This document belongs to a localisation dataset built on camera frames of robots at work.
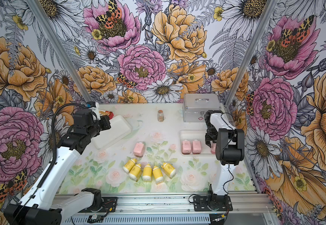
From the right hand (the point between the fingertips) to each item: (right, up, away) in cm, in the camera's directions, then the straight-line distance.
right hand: (217, 147), depth 88 cm
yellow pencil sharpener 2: (-48, -11, -11) cm, 50 cm away
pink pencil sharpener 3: (-12, 0, +1) cm, 12 cm away
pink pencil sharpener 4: (-19, 0, +1) cm, 19 cm away
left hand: (-62, +16, -12) cm, 65 cm away
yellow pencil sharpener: (-52, -8, -8) cm, 53 cm away
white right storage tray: (-13, +6, +15) cm, 20 cm away
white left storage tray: (-66, +10, +20) cm, 70 cm away
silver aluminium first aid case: (-11, +26, +15) cm, 32 cm away
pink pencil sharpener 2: (-1, -1, +3) cm, 3 cm away
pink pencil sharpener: (-49, -1, +1) cm, 49 cm away
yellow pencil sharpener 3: (-41, -12, -9) cm, 44 cm away
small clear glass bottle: (-35, +19, +18) cm, 44 cm away
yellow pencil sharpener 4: (-36, -13, -10) cm, 39 cm away
